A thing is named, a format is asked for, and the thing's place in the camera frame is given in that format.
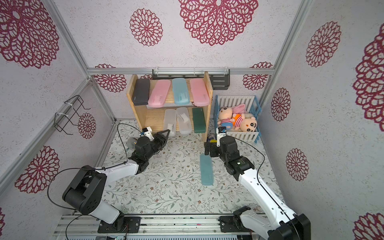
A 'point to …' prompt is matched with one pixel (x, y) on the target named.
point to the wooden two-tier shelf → (153, 117)
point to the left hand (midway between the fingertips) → (170, 131)
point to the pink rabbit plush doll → (225, 113)
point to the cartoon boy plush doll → (240, 123)
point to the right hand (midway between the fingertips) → (216, 144)
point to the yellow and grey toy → (130, 143)
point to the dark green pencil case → (199, 120)
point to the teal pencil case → (206, 170)
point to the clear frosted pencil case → (184, 121)
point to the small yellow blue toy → (211, 140)
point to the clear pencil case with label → (170, 121)
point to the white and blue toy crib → (252, 105)
